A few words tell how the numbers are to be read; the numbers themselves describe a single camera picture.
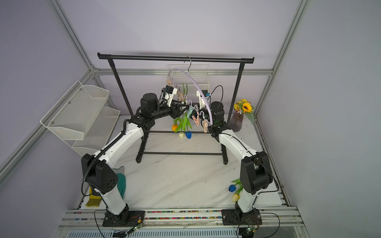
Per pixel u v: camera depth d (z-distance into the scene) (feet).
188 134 2.69
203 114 2.05
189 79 2.01
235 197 2.57
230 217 2.41
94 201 2.56
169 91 2.09
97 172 1.48
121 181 2.29
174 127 2.96
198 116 2.20
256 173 1.53
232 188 2.69
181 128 2.90
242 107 2.94
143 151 3.20
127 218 2.32
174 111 2.17
